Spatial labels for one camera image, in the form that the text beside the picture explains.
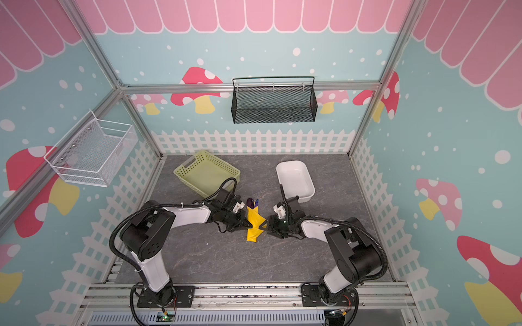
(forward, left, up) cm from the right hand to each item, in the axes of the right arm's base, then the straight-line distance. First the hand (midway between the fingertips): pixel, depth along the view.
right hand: (261, 228), depth 87 cm
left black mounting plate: (-25, +28, -3) cm, 38 cm away
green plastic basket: (+35, +32, -4) cm, 47 cm away
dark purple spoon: (+14, +6, -2) cm, 15 cm away
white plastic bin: (+28, -18, -2) cm, 33 cm away
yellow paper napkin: (+5, +3, -3) cm, 7 cm away
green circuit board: (-31, +34, -6) cm, 47 cm away
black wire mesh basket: (+50, -6, +31) cm, 59 cm away
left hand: (+1, +5, -2) cm, 5 cm away
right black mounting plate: (-25, -19, -3) cm, 31 cm away
